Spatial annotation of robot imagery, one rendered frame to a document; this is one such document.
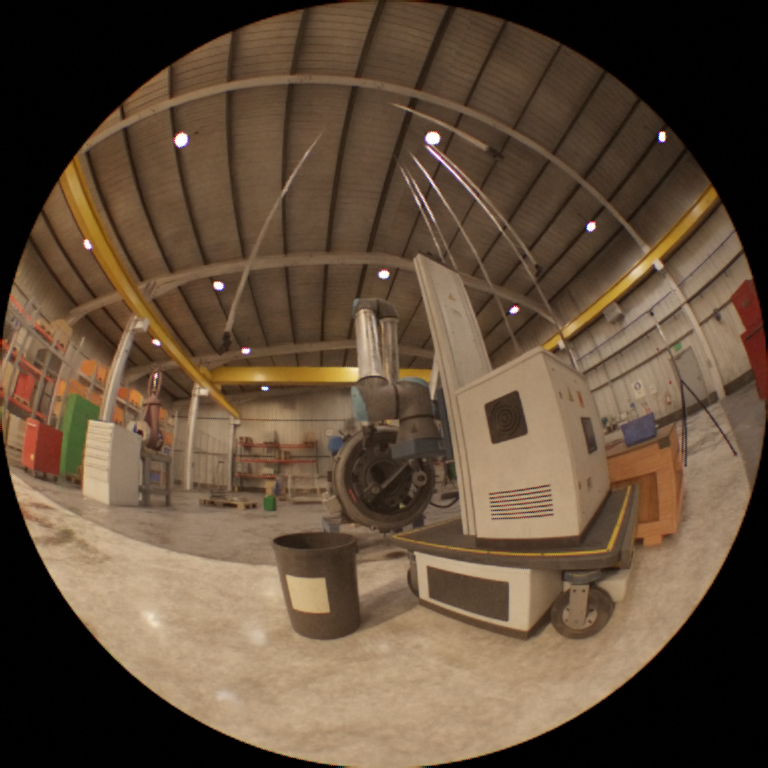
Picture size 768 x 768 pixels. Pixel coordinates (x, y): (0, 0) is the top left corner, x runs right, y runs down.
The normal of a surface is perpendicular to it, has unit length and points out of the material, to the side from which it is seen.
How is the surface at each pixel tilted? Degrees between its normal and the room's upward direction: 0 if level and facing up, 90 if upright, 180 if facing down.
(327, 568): 93
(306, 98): 173
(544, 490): 90
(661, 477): 90
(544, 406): 90
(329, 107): 173
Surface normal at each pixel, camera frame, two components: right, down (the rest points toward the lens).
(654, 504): -0.94, -0.05
